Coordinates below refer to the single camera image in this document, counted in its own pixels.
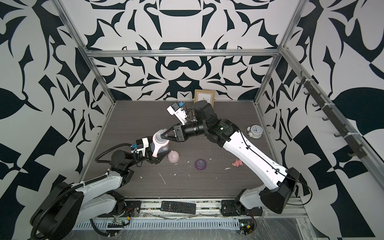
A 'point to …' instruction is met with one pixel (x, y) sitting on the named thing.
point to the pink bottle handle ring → (157, 145)
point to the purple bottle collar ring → (200, 164)
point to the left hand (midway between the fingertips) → (164, 140)
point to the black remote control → (178, 207)
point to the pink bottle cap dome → (173, 156)
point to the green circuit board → (246, 226)
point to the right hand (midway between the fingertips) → (163, 134)
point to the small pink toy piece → (238, 162)
